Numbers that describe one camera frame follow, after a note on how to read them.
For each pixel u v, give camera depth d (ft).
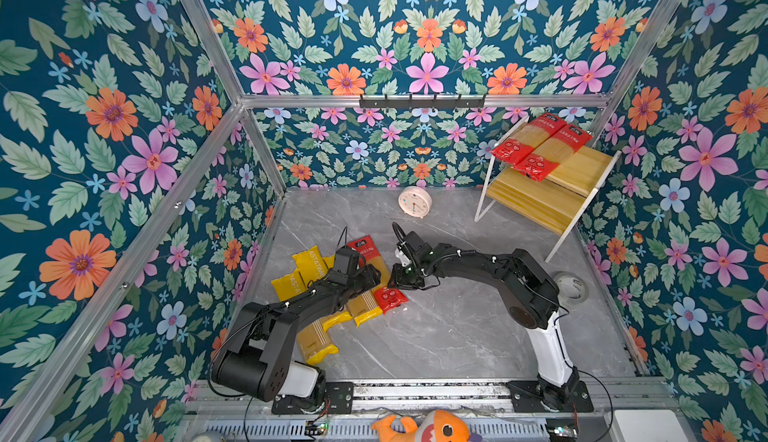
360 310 2.83
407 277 2.73
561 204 3.08
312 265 3.14
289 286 2.98
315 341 2.64
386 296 2.91
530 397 2.34
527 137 2.77
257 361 1.41
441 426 2.05
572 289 3.04
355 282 2.55
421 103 3.00
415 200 3.46
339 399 2.41
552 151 2.69
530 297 1.79
